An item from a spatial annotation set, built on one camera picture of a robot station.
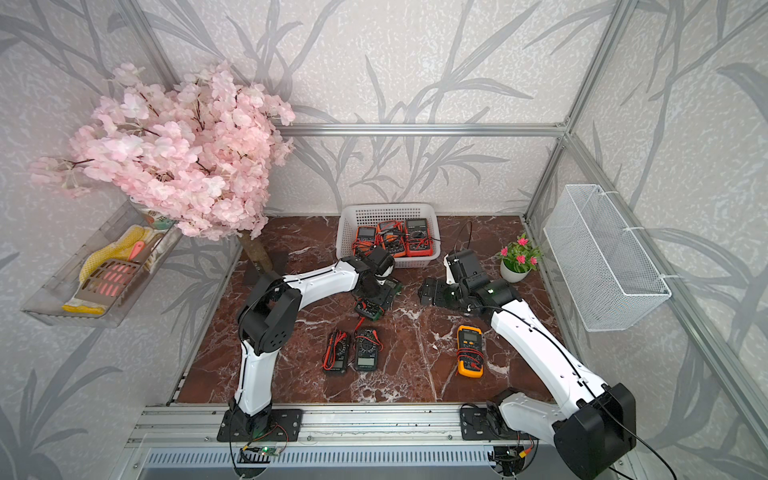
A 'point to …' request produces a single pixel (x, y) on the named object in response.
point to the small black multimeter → (336, 353)
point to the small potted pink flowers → (518, 259)
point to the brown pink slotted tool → (107, 280)
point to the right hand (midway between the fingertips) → (432, 292)
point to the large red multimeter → (418, 239)
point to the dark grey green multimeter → (367, 352)
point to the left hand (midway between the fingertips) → (381, 296)
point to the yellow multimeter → (469, 353)
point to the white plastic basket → (429, 211)
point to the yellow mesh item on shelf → (118, 250)
